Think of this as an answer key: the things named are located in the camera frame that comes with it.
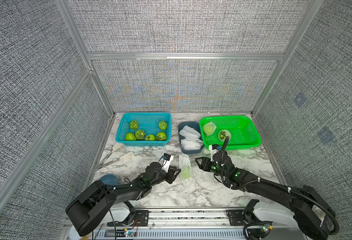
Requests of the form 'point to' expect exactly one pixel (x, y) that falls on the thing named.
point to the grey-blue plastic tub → (195, 125)
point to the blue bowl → (109, 179)
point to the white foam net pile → (191, 140)
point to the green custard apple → (209, 128)
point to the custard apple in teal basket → (134, 124)
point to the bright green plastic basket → (238, 129)
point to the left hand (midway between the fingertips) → (181, 169)
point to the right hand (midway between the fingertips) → (197, 157)
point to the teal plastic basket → (148, 122)
